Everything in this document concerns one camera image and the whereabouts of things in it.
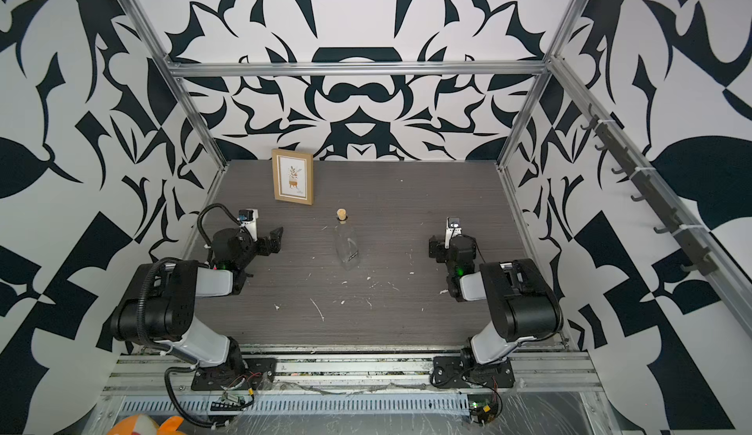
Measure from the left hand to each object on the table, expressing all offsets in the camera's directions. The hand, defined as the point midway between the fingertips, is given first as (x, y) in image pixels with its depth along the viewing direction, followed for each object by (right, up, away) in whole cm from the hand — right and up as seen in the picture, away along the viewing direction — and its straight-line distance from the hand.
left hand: (264, 223), depth 95 cm
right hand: (+59, -3, +1) cm, 59 cm away
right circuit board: (+62, -42, -24) cm, 78 cm away
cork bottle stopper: (+27, +4, -22) cm, 35 cm away
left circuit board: (+2, -38, -26) cm, 47 cm away
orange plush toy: (-14, -40, -31) cm, 53 cm away
